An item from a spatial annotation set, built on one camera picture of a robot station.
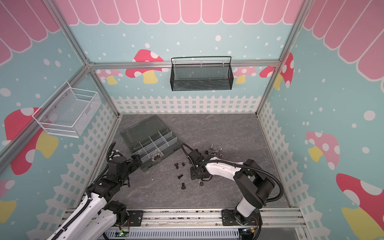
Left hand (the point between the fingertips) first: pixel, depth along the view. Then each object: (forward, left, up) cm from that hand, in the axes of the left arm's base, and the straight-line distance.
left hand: (134, 162), depth 82 cm
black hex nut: (+5, -26, -11) cm, 28 cm away
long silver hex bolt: (+16, -44, -10) cm, 48 cm away
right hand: (-2, -34, -10) cm, 35 cm away
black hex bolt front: (-10, -27, -10) cm, 30 cm away
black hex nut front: (-7, -38, -10) cm, 40 cm away
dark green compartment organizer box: (+20, -3, -7) cm, 21 cm away
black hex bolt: (+3, -22, -10) cm, 24 cm away
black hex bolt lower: (-4, -24, -10) cm, 26 cm away
